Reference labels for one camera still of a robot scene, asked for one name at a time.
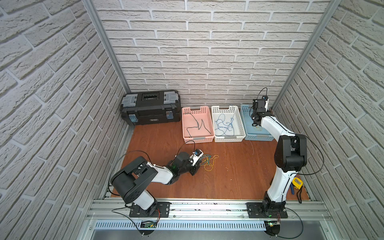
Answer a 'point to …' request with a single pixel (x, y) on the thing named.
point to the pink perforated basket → (197, 124)
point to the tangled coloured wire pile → (208, 161)
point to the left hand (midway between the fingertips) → (202, 160)
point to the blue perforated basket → (251, 132)
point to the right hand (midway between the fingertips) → (268, 112)
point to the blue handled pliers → (292, 188)
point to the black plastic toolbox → (151, 107)
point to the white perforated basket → (230, 112)
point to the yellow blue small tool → (297, 182)
